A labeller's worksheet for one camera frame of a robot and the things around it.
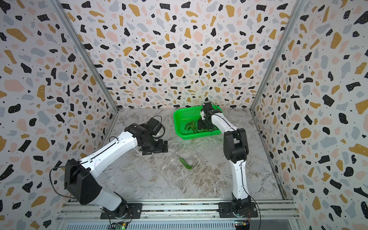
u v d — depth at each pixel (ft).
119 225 2.30
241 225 2.35
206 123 2.90
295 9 2.36
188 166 2.86
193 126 3.50
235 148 1.93
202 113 3.20
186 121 3.74
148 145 2.16
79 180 1.34
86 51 2.85
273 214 2.50
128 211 2.39
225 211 2.42
